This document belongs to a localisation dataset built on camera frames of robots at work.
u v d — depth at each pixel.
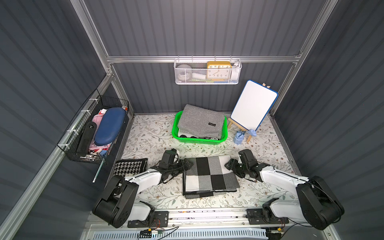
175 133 0.99
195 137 0.99
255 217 0.73
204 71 0.89
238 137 0.96
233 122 1.05
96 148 0.66
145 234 0.72
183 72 0.83
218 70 0.89
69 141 0.60
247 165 0.69
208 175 0.87
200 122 1.02
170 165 0.73
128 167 0.87
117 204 0.42
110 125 0.68
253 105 0.61
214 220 0.74
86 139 0.63
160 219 0.74
